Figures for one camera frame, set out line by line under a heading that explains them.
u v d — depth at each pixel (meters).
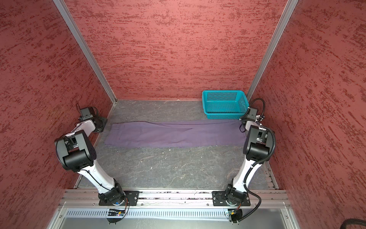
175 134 1.00
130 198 0.74
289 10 0.73
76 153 0.50
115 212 0.73
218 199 0.74
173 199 0.76
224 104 1.21
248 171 0.57
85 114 0.76
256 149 0.54
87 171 0.53
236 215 0.71
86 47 0.87
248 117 0.81
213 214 0.77
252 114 0.81
